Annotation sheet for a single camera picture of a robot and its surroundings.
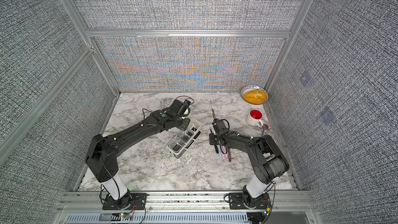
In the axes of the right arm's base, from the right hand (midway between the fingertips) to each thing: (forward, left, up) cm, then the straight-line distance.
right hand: (212, 134), depth 95 cm
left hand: (+2, +15, +14) cm, 20 cm away
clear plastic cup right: (-1, +16, 0) cm, 16 cm away
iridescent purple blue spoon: (+6, -34, -1) cm, 34 cm away
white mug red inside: (+8, -26, +5) cm, 28 cm away
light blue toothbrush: (-10, -3, -1) cm, 11 cm away
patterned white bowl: (+29, -31, +4) cm, 42 cm away
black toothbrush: (-9, -2, -1) cm, 9 cm away
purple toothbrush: (-13, -9, -1) cm, 15 cm away
